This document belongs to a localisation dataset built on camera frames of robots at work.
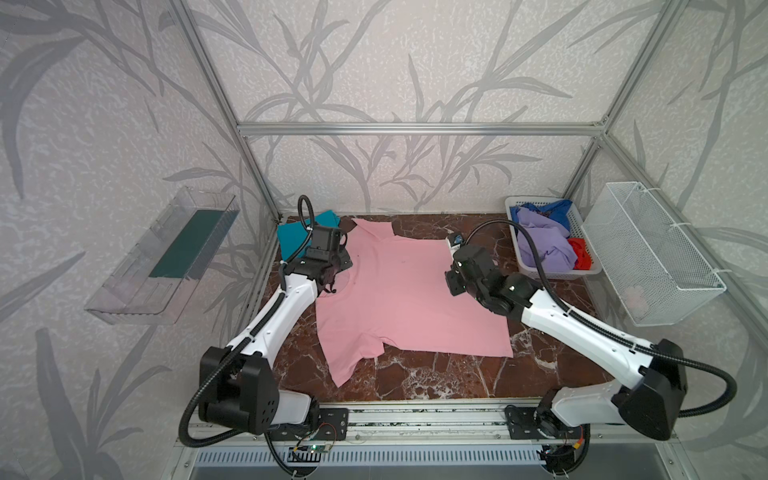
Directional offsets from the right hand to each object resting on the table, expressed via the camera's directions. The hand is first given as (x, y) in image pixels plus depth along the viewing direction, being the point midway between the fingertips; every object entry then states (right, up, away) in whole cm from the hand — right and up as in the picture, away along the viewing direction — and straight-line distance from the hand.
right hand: (454, 257), depth 80 cm
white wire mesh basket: (+40, -3, -17) cm, 44 cm away
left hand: (-31, +3, +6) cm, 32 cm away
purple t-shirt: (+33, +1, +10) cm, 34 cm away
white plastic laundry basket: (+26, -6, +16) cm, 31 cm away
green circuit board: (-33, -45, -9) cm, 57 cm away
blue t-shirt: (+45, +16, +32) cm, 58 cm away
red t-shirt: (+45, -2, +16) cm, 47 cm away
